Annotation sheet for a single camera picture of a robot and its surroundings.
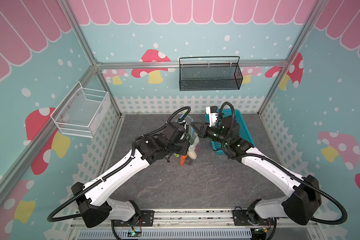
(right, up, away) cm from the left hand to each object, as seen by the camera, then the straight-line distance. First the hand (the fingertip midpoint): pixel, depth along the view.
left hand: (185, 147), depth 70 cm
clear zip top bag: (+4, +6, 0) cm, 7 cm away
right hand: (+2, +11, 0) cm, 11 cm away
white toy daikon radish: (+4, -6, +15) cm, 17 cm away
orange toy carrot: (-2, -9, +15) cm, 18 cm away
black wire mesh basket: (+14, +41, +24) cm, 50 cm away
